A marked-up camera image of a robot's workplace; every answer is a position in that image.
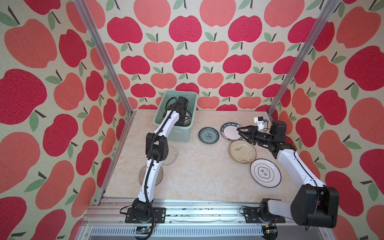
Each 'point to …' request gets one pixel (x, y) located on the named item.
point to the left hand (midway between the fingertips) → (187, 116)
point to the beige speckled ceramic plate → (242, 152)
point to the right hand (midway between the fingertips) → (241, 130)
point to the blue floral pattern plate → (208, 135)
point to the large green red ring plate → (188, 118)
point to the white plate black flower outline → (266, 172)
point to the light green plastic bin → (169, 98)
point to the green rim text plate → (229, 132)
